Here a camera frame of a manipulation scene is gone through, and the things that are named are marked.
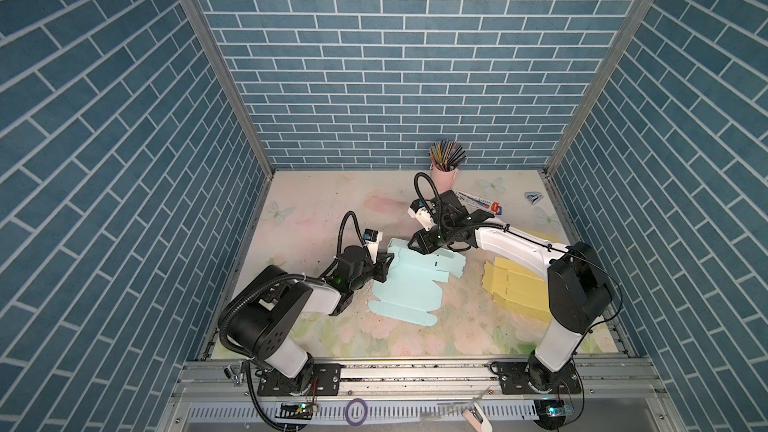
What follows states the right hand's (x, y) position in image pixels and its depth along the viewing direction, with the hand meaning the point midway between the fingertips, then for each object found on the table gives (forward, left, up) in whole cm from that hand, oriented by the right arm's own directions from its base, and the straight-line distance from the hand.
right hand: (411, 239), depth 88 cm
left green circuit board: (-43, +25, -12) cm, 51 cm away
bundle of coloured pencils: (+38, -11, +1) cm, 39 cm away
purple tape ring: (-42, +11, -12) cm, 45 cm away
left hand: (-3, +6, -5) cm, 8 cm away
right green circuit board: (-38, -36, -12) cm, 54 cm away
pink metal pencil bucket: (+31, -11, -6) cm, 34 cm away
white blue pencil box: (+24, -21, -10) cm, 33 cm away
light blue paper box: (-11, -1, -11) cm, 15 cm away
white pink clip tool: (-40, -17, -10) cm, 45 cm away
